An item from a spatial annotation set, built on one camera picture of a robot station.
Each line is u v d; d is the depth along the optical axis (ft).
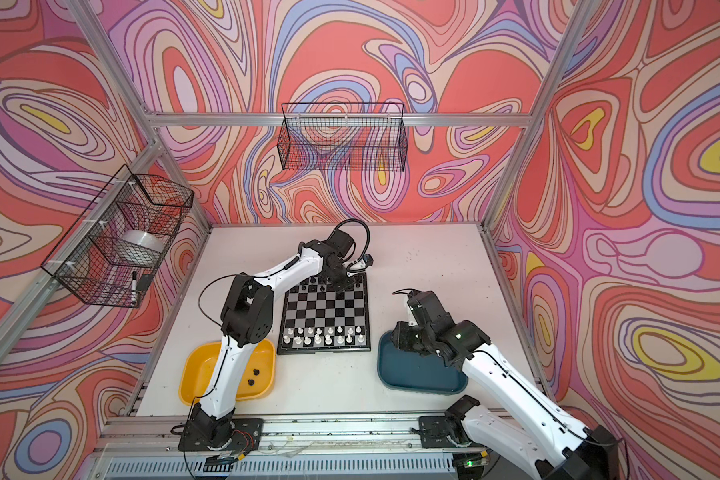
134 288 2.36
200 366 2.75
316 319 3.05
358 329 2.91
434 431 2.41
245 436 2.37
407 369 2.57
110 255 2.38
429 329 1.86
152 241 2.41
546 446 1.33
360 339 2.86
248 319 1.91
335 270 2.76
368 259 2.94
